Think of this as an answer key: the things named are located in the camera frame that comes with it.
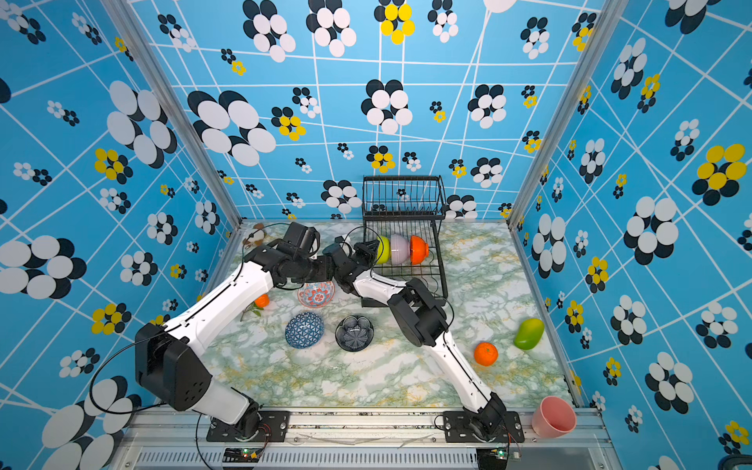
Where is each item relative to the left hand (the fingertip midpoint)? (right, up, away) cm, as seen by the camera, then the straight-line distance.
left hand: (332, 268), depth 83 cm
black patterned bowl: (+6, -20, +5) cm, 22 cm away
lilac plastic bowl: (+20, +5, +14) cm, 25 cm away
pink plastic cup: (+55, -34, -15) cm, 67 cm away
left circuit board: (-20, -46, -11) cm, 51 cm away
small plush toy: (-35, +10, +29) cm, 47 cm away
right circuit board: (+41, -45, -13) cm, 63 cm away
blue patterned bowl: (-10, -19, +6) cm, 22 cm away
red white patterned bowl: (-8, -10, +13) cm, 18 cm away
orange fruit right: (+44, -24, -2) cm, 50 cm away
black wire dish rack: (+24, +24, +39) cm, 52 cm away
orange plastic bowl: (+27, +5, +17) cm, 32 cm away
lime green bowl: (+15, +5, +15) cm, 22 cm away
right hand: (+15, +7, +14) cm, 22 cm away
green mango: (+58, -19, +1) cm, 61 cm away
